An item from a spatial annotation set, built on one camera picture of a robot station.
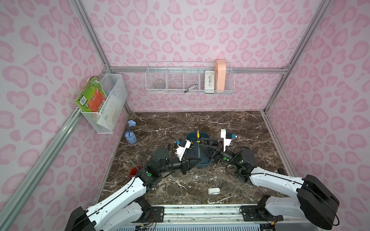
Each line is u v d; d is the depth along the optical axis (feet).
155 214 2.40
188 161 1.95
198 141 2.09
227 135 1.93
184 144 2.01
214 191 2.57
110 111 2.80
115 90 2.61
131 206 1.97
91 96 2.35
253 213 2.39
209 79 2.98
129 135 3.12
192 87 3.17
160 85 3.21
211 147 1.96
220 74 2.73
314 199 1.35
